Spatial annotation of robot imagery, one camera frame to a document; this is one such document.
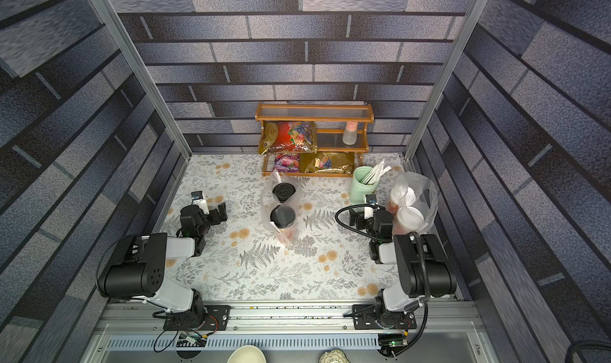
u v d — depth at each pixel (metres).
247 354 0.66
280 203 0.81
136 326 0.74
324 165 1.10
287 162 1.13
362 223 0.83
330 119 1.07
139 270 0.46
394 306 0.60
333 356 0.67
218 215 0.87
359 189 0.93
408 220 0.75
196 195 0.82
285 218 0.76
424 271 0.42
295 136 0.98
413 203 0.82
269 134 1.00
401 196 0.78
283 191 0.84
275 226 0.74
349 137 1.03
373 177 0.94
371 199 0.80
